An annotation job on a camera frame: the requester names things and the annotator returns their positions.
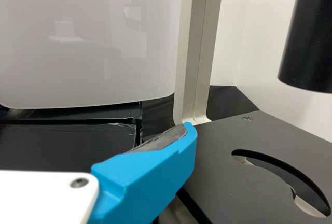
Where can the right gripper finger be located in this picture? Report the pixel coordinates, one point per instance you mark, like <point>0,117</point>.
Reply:
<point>145,182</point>

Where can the black tray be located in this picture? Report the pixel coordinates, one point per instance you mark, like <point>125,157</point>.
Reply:
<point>64,143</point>

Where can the cream microscope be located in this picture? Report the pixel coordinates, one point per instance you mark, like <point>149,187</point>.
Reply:
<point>233,136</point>

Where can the white box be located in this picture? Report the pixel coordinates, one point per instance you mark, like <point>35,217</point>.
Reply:
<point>90,40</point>

